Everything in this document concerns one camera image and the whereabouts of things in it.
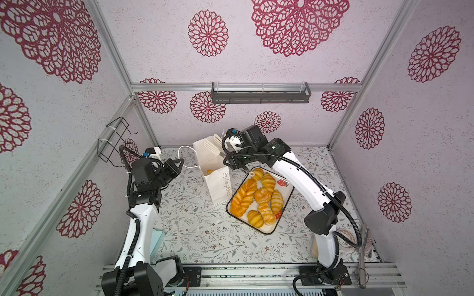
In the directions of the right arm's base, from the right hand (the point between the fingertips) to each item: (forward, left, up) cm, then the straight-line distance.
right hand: (227, 156), depth 75 cm
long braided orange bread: (-4, -6, -28) cm, 29 cm away
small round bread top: (+11, -15, -27) cm, 32 cm away
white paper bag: (-3, +6, -4) cm, 8 cm away
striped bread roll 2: (-5, -23, -27) cm, 36 cm away
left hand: (-2, +18, -2) cm, 18 cm away
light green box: (-25, +31, -26) cm, 47 cm away
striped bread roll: (+5, -20, -26) cm, 33 cm away
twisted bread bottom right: (-13, -19, -28) cm, 36 cm away
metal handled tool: (-34, -55, -30) cm, 71 cm away
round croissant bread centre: (-2, -16, -27) cm, 31 cm away
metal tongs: (+1, +5, +4) cm, 7 cm away
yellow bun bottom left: (-15, -12, -27) cm, 33 cm away
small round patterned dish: (-19, -55, -31) cm, 66 cm away
